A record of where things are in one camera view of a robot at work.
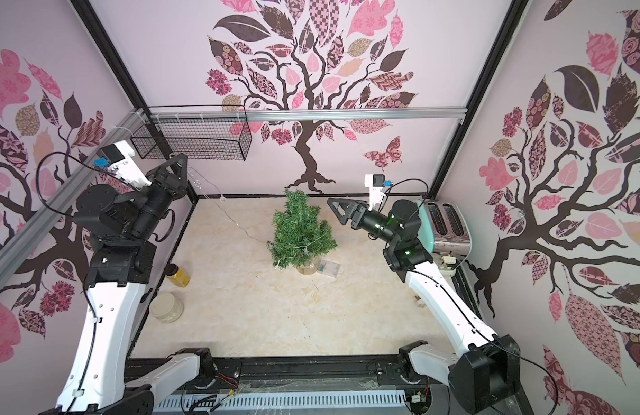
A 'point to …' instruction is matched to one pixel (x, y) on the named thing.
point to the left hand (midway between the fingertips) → (187, 161)
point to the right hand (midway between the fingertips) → (333, 201)
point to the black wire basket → (201, 132)
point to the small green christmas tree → (300, 237)
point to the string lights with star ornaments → (285, 258)
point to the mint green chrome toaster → (446, 226)
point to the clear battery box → (329, 268)
